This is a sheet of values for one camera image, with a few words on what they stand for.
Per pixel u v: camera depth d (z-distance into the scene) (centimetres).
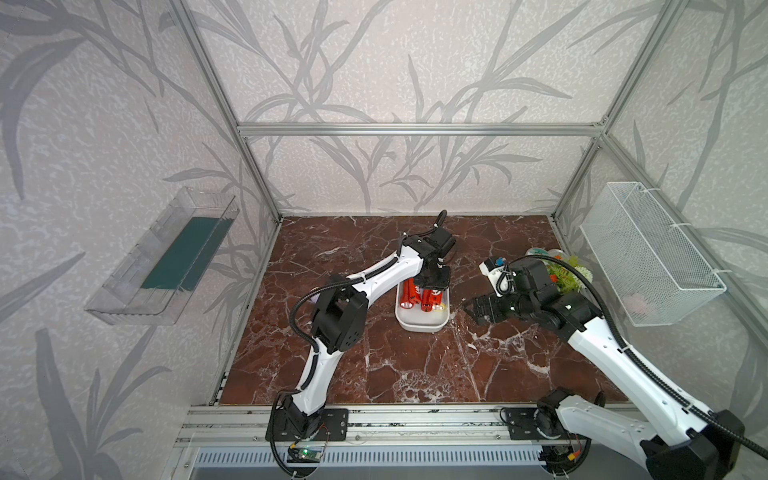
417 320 92
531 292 56
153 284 62
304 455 71
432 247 68
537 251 99
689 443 37
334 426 74
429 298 89
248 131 94
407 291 94
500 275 66
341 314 53
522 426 73
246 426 75
